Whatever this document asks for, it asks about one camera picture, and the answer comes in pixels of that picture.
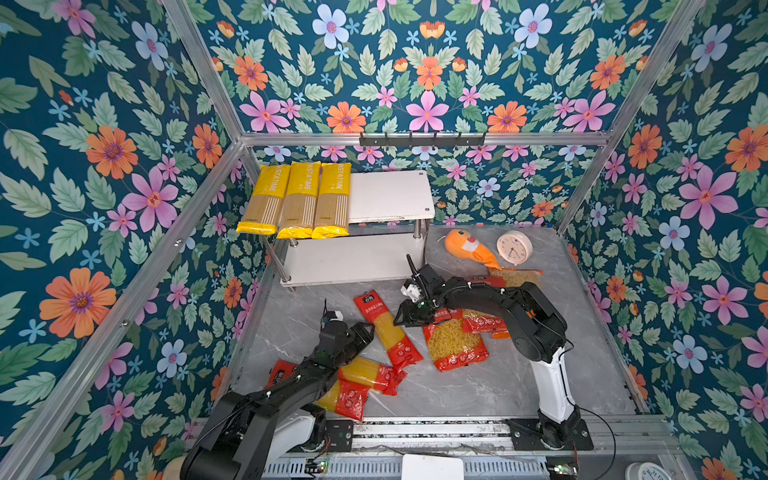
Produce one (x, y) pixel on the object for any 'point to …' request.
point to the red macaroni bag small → (479, 322)
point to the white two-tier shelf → (386, 210)
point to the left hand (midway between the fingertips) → (375, 324)
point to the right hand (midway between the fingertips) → (398, 321)
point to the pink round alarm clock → (514, 247)
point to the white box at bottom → (429, 467)
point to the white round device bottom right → (646, 471)
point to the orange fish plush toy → (460, 244)
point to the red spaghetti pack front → (346, 399)
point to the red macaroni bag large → (451, 347)
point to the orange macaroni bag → (513, 277)
